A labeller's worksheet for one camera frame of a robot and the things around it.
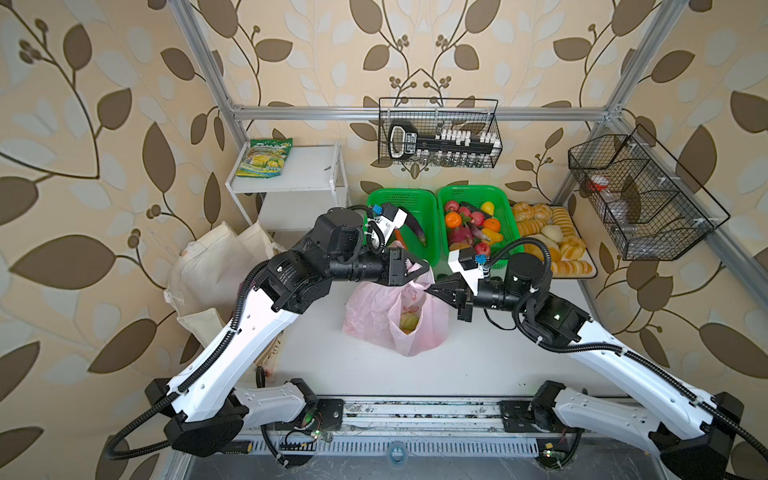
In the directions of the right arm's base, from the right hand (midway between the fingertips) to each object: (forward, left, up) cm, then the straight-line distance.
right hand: (427, 288), depth 61 cm
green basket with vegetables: (+53, -5, -27) cm, 60 cm away
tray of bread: (+43, -55, -30) cm, 76 cm away
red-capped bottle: (+31, -51, 0) cm, 59 cm away
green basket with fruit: (+46, -26, -28) cm, 60 cm away
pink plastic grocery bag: (0, +12, -10) cm, 16 cm away
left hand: (0, +1, +8) cm, 8 cm away
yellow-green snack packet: (+42, +43, +3) cm, 60 cm away
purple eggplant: (+45, -1, -29) cm, 54 cm away
